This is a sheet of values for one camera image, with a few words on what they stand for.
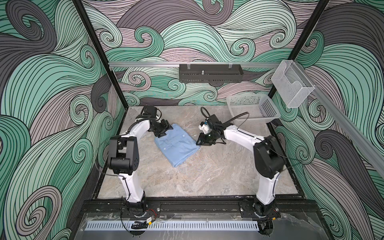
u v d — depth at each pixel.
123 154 0.51
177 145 0.94
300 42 0.83
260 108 1.19
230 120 0.64
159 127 0.83
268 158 0.50
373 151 0.51
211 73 0.95
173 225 0.70
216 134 0.68
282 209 0.74
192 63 0.95
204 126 0.86
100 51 0.87
